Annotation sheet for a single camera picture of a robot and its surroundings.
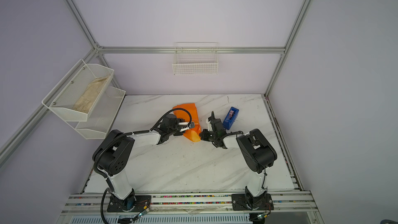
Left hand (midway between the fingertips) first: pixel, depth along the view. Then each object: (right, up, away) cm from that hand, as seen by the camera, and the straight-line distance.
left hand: (182, 123), depth 98 cm
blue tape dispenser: (+32, +3, +3) cm, 32 cm away
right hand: (+9, -8, -3) cm, 13 cm away
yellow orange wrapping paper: (+7, -8, 0) cm, 10 cm away
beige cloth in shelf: (-46, +14, -20) cm, 52 cm away
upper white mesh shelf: (-51, +16, -21) cm, 57 cm away
